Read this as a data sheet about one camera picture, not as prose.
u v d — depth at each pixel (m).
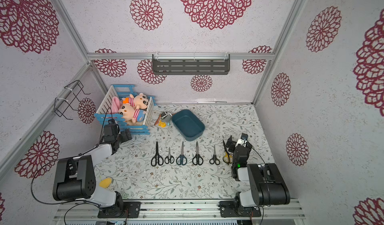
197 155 0.92
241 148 0.78
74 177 0.48
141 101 1.06
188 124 1.08
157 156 0.92
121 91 1.12
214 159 0.90
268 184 0.46
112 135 0.72
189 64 0.94
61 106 0.73
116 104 1.02
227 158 0.92
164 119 1.06
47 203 0.43
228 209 0.73
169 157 0.92
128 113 0.95
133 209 0.73
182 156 0.92
